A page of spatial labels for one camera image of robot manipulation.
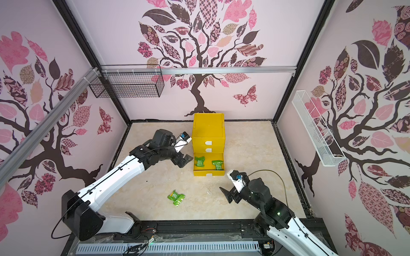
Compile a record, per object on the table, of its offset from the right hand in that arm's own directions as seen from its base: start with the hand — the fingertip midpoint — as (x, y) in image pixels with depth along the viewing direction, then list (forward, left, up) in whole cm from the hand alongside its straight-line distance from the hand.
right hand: (228, 182), depth 73 cm
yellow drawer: (+22, +5, -4) cm, 23 cm away
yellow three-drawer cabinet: (+21, +9, +2) cm, 23 cm away
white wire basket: (+13, -47, +10) cm, 50 cm away
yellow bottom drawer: (+16, +9, -15) cm, 24 cm away
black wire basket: (+97, +81, -7) cm, 127 cm away
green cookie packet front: (+17, +3, -14) cm, 22 cm away
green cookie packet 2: (-2, +26, -15) cm, 30 cm away
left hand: (+13, +21, +5) cm, 26 cm away
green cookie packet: (+19, +15, -13) cm, 27 cm away
